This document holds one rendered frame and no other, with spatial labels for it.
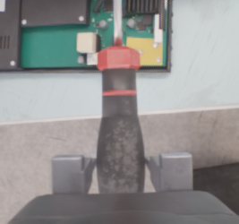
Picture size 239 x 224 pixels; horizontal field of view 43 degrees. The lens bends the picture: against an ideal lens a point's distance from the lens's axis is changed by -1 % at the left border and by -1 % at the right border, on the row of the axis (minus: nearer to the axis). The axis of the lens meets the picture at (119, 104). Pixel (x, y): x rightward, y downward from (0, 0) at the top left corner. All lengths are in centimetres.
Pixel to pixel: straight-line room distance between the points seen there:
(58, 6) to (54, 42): 4
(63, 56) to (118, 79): 22
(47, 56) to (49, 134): 116
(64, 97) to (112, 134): 23
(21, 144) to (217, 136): 94
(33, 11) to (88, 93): 12
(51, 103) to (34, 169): 121
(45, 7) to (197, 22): 18
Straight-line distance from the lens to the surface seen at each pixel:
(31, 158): 159
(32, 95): 40
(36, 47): 40
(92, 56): 35
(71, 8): 37
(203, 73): 35
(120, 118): 16
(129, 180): 16
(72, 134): 147
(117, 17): 17
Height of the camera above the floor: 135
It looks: 75 degrees down
